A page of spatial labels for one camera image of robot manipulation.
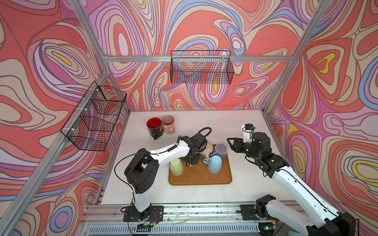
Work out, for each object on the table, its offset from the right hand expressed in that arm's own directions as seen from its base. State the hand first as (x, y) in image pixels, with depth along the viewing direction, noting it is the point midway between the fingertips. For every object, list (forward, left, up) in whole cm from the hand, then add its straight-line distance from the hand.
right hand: (231, 143), depth 78 cm
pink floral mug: (+24, +37, -9) cm, 45 cm away
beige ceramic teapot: (+3, +10, -12) cm, 16 cm away
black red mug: (+21, +46, -8) cm, 51 cm away
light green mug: (-8, +30, -9) cm, 32 cm away
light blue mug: (-7, +9, -10) cm, 15 cm away
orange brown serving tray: (-9, +18, -19) cm, 28 cm away
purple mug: (+2, +4, -10) cm, 11 cm away
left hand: (-3, +20, -15) cm, 25 cm away
